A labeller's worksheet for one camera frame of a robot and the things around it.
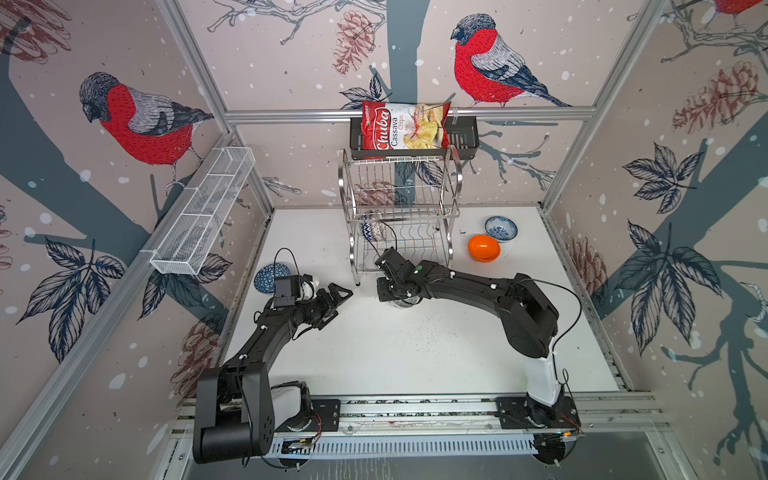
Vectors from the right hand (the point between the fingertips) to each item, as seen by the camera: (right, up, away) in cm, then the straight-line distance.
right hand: (377, 298), depth 89 cm
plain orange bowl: (+37, +15, +14) cm, 43 cm away
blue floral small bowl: (+47, +22, +22) cm, 56 cm away
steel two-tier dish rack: (+9, +33, +35) cm, 49 cm away
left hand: (-9, 0, -5) cm, 11 cm away
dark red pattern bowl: (0, +21, +8) cm, 22 cm away
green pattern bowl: (+9, +2, -11) cm, 14 cm away
